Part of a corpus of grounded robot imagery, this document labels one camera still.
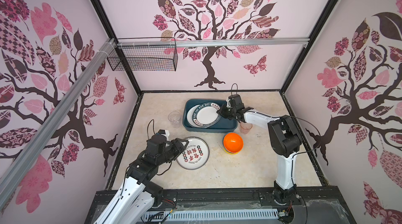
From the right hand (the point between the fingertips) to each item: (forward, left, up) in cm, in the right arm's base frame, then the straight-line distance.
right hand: (216, 108), depth 98 cm
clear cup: (-2, +28, -7) cm, 29 cm away
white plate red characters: (-27, +13, -9) cm, 31 cm away
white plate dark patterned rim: (-2, +7, -4) cm, 9 cm away
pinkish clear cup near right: (-10, -18, -7) cm, 22 cm away
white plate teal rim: (-2, +18, -6) cm, 19 cm away
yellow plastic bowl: (-28, -5, -3) cm, 28 cm away
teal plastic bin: (-10, -5, -4) cm, 12 cm away
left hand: (-29, +16, +7) cm, 34 cm away
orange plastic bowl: (-22, -8, -2) cm, 24 cm away
